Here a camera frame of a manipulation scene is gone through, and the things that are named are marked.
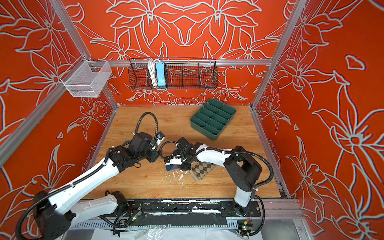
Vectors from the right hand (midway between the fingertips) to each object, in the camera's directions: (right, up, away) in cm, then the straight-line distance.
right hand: (176, 162), depth 86 cm
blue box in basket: (-10, +53, +4) cm, 55 cm away
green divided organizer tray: (+24, +27, +18) cm, 40 cm away
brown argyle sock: (+13, -4, -1) cm, 14 cm away
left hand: (-10, +12, -9) cm, 18 cm away
